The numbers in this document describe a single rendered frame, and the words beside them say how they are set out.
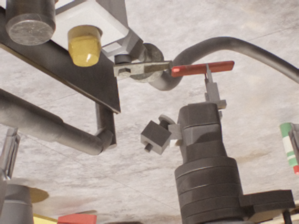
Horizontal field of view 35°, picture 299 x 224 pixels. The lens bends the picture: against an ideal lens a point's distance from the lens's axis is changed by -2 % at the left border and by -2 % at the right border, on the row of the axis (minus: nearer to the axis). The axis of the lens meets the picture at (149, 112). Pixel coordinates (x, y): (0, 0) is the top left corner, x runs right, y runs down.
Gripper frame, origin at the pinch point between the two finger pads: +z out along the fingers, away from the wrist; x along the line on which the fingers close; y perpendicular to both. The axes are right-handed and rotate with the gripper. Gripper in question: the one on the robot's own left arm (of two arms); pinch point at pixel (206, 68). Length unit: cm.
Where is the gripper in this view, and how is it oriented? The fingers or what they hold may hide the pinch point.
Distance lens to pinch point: 62.8
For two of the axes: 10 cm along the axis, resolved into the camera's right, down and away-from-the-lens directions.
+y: -9.9, 1.2, -0.7
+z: -1.4, -9.1, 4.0
